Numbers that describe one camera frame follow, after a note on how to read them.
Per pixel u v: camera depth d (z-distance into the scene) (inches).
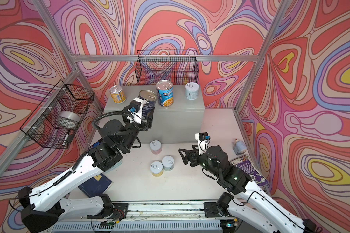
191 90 29.5
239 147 35.1
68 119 27.8
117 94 27.8
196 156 22.6
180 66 37.9
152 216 28.8
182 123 36.8
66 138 28.4
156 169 32.4
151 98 22.0
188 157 23.0
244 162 34.8
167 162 33.3
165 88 26.6
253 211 21.8
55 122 29.3
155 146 36.7
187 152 22.7
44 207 15.4
